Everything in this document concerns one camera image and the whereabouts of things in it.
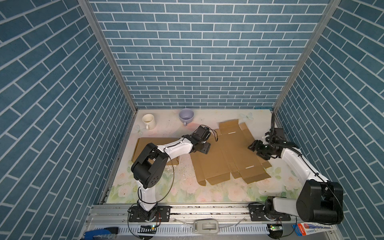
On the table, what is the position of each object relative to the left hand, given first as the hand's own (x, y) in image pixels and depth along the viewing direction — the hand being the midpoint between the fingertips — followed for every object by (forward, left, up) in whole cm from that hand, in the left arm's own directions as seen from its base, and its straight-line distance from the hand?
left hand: (205, 146), depth 94 cm
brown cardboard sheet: (-3, -16, -5) cm, 17 cm away
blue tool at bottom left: (-43, +45, -2) cm, 63 cm away
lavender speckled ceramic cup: (+29, +13, -3) cm, 32 cm away
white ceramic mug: (+22, +39, +2) cm, 45 cm away
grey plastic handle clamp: (-42, +2, -3) cm, 42 cm away
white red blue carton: (-44, -45, -3) cm, 62 cm away
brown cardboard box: (+8, +43, -7) cm, 45 cm away
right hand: (-5, -27, +6) cm, 28 cm away
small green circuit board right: (-42, -34, -8) cm, 55 cm away
